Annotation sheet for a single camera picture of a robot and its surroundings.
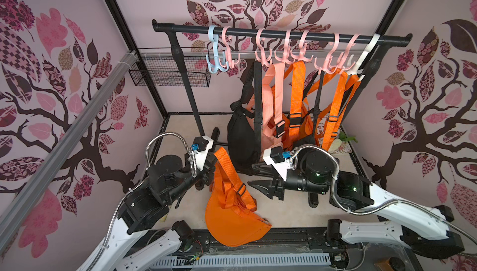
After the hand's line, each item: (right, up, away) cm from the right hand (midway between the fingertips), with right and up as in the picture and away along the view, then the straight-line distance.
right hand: (251, 172), depth 51 cm
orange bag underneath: (-7, -19, +21) cm, 30 cm away
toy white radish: (+50, +5, +49) cm, 71 cm away
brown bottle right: (+50, -38, +16) cm, 65 cm away
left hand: (-10, +3, +8) cm, 13 cm away
